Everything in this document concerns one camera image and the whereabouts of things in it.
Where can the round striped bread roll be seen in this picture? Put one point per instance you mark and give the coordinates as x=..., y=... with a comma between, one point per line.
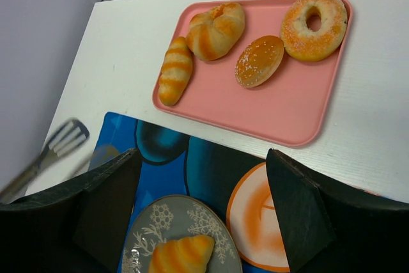
x=213, y=33

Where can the croissant bread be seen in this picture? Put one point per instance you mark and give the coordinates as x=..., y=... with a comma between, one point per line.
x=175, y=72
x=188, y=254

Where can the grey reindeer plate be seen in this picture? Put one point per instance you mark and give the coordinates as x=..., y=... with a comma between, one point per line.
x=171, y=218

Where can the sugared donut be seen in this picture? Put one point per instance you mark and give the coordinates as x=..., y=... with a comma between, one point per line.
x=312, y=30

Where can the small sesame bun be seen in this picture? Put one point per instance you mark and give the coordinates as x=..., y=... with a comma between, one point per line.
x=259, y=61

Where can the stainless steel tongs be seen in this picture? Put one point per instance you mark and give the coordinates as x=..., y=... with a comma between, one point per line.
x=67, y=139

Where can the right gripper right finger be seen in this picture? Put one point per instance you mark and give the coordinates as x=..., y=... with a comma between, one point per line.
x=329, y=226

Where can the blue cartoon placemat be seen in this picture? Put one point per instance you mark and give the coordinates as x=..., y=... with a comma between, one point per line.
x=233, y=184

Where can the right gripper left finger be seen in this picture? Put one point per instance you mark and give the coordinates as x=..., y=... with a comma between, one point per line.
x=79, y=225

